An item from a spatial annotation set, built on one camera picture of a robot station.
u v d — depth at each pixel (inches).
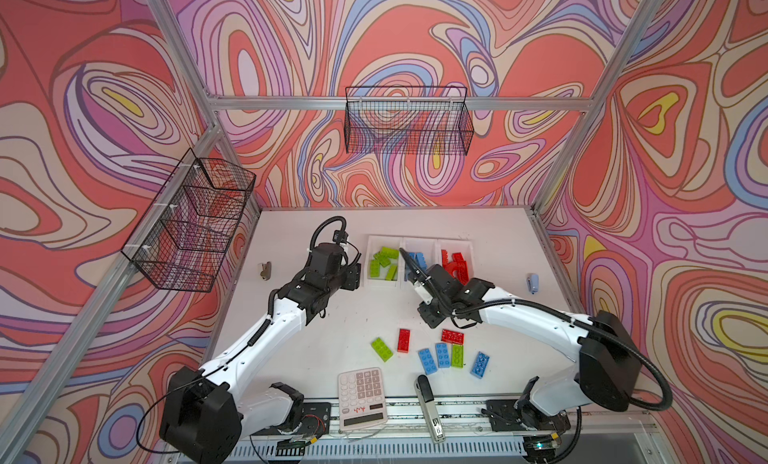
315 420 28.5
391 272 38.8
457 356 32.8
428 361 32.3
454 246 39.2
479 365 32.2
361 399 29.5
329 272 24.6
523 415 25.9
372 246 40.1
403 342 33.1
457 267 38.8
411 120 38.1
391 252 40.3
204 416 15.1
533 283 37.9
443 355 32.4
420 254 41.1
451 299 24.3
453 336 34.0
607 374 16.2
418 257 40.6
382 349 32.9
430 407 28.4
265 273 39.0
